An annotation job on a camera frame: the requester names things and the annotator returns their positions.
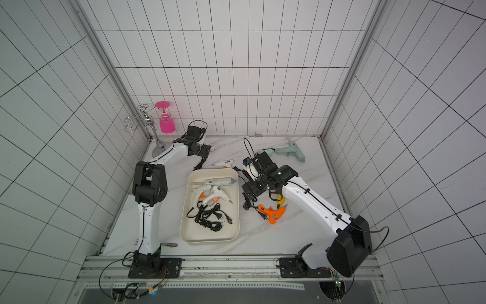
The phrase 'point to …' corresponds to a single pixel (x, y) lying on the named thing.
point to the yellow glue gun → (282, 199)
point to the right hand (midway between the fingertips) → (248, 185)
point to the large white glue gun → (210, 183)
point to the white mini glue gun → (216, 194)
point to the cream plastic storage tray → (211, 211)
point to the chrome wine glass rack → (145, 117)
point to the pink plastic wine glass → (166, 122)
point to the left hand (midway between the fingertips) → (200, 151)
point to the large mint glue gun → (291, 149)
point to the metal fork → (171, 244)
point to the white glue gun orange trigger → (225, 164)
